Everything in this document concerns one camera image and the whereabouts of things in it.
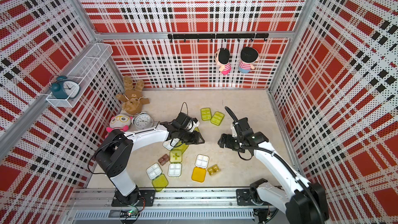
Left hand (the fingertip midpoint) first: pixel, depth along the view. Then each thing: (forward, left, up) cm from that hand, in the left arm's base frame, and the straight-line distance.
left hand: (203, 142), depth 86 cm
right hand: (-4, -13, +5) cm, 14 cm away
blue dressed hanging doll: (+44, -28, +27) cm, 59 cm away
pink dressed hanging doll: (+45, -12, +24) cm, 52 cm away
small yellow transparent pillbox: (-13, -6, -6) cm, 16 cm away
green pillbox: (+23, -1, -5) cm, 24 cm away
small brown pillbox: (-8, +22, -5) cm, 24 cm away
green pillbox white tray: (+21, -9, -7) cm, 24 cm away
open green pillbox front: (-19, +22, -6) cm, 30 cm away
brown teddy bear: (+30, +49, +2) cm, 57 cm away
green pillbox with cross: (-6, +16, -5) cm, 18 cm away
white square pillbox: (-13, +15, -6) cm, 21 cm away
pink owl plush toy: (+13, +51, 0) cm, 53 cm away
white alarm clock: (+16, +40, -3) cm, 43 cm away
